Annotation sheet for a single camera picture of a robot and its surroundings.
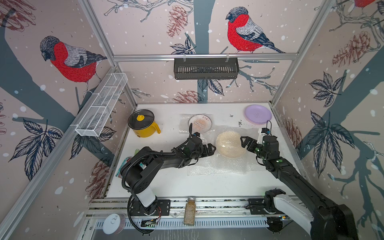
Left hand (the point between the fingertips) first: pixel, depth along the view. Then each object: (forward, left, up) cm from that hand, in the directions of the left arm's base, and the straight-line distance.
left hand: (213, 148), depth 87 cm
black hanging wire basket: (+51, +4, +21) cm, 55 cm away
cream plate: (+5, -11, -5) cm, 13 cm away
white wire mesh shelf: (+10, +61, +24) cm, 66 cm away
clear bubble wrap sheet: (+14, -22, -3) cm, 26 cm away
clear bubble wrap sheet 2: (-8, -1, -7) cm, 11 cm away
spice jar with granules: (-32, +14, -2) cm, 35 cm away
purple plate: (+32, -37, -7) cm, 49 cm away
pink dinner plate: (+23, -33, -6) cm, 41 cm away
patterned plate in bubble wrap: (+24, +6, -6) cm, 25 cm away
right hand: (+4, -19, +6) cm, 20 cm away
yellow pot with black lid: (+16, +46, +4) cm, 49 cm away
